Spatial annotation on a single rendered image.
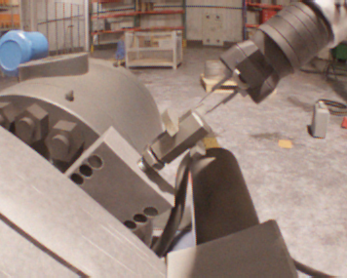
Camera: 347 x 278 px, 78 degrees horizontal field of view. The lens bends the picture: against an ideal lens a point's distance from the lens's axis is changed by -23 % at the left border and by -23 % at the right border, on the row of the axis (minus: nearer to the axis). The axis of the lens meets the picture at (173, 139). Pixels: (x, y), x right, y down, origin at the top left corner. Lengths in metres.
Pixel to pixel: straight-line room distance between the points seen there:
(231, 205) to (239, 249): 0.08
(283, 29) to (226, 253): 0.25
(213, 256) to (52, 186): 0.13
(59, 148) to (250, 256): 0.35
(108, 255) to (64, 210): 0.04
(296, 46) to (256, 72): 0.08
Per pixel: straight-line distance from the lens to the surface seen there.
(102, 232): 0.18
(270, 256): 0.20
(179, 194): 0.46
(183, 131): 0.19
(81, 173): 0.21
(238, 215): 0.27
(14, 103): 0.53
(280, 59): 0.32
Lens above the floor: 0.97
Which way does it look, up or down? 24 degrees down
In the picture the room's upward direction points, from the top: 1 degrees counter-clockwise
